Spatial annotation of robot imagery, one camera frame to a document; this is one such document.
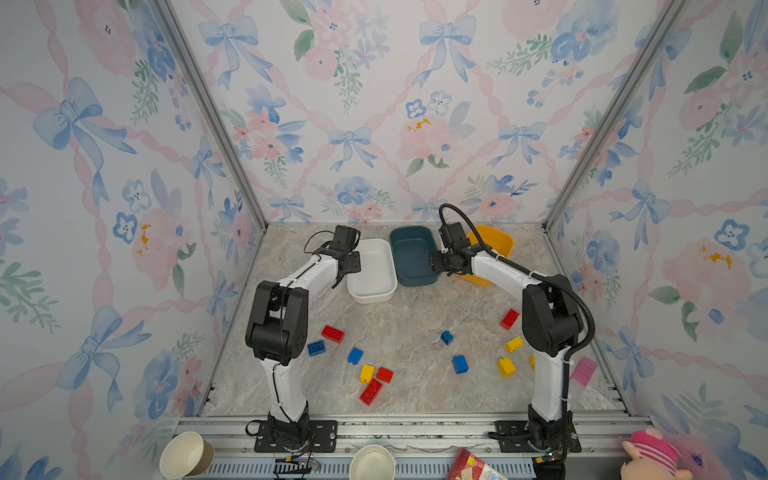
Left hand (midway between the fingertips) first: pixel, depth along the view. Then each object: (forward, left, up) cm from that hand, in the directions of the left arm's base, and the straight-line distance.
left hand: (350, 259), depth 99 cm
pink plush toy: (-54, -72, -2) cm, 90 cm away
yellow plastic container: (+13, -52, -4) cm, 54 cm away
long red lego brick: (-39, -8, -9) cm, 41 cm away
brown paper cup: (-53, +35, -8) cm, 65 cm away
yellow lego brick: (-35, -7, -7) cm, 36 cm away
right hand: (+1, -30, -1) cm, 30 cm away
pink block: (-33, -68, -7) cm, 76 cm away
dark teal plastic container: (+11, -21, -7) cm, 25 cm away
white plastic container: (-3, -8, -9) cm, 13 cm away
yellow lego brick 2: (-33, -46, -7) cm, 57 cm away
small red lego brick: (-34, -12, -9) cm, 37 cm away
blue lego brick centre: (-32, -33, -8) cm, 47 cm away
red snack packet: (-56, -31, -5) cm, 64 cm away
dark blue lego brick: (-28, +8, -7) cm, 30 cm away
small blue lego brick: (-24, -30, -7) cm, 39 cm away
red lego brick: (-23, +4, -8) cm, 24 cm away
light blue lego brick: (-29, -3, -10) cm, 31 cm away
